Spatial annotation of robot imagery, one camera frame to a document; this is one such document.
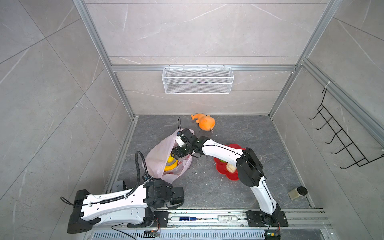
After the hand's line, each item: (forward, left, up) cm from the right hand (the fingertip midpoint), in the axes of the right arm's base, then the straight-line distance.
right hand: (175, 151), depth 89 cm
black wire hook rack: (-5, -79, +24) cm, 82 cm away
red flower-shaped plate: (-9, -27, -3) cm, 29 cm away
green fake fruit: (-18, -23, +22) cm, 37 cm away
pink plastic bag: (-8, +9, +6) cm, 14 cm away
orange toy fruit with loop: (+24, -20, -1) cm, 32 cm away
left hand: (-25, +3, +3) cm, 26 cm away
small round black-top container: (-20, +28, +2) cm, 34 cm away
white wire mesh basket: (+44, -15, +21) cm, 51 cm away
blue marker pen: (-34, -7, -7) cm, 36 cm away
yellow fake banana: (-7, +3, -7) cm, 10 cm away
